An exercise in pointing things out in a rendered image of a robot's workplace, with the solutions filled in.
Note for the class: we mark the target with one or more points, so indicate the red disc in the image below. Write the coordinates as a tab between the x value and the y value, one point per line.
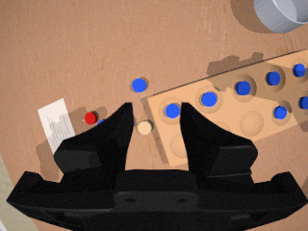
90	118

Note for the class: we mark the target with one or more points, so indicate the tan tray with round pockets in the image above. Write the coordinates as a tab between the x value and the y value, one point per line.
249	116

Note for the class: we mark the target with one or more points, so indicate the white sheet of paper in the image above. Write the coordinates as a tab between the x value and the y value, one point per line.
56	123

